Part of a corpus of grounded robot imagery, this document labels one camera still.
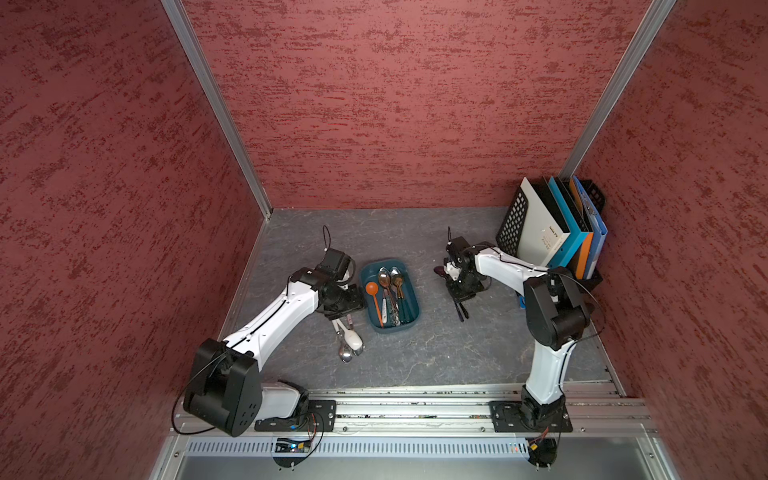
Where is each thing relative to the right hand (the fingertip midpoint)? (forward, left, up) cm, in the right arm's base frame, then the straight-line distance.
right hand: (460, 301), depth 94 cm
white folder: (+9, -21, +23) cm, 32 cm away
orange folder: (+5, -33, +23) cm, 40 cm away
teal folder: (+5, -27, +27) cm, 39 cm away
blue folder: (+6, -34, +26) cm, 44 cm away
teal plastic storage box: (+9, +29, +4) cm, 31 cm away
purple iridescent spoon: (+8, +5, +6) cm, 11 cm away
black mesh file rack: (+23, -20, +8) cm, 32 cm away
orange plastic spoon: (+6, +29, 0) cm, 29 cm away
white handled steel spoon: (-15, +36, -1) cm, 39 cm away
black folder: (+23, -24, +28) cm, 43 cm away
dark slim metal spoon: (-3, +1, -1) cm, 3 cm away
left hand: (-7, +32, +9) cm, 34 cm away
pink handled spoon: (-15, +33, -1) cm, 36 cm away
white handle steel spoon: (+8, +24, +2) cm, 26 cm away
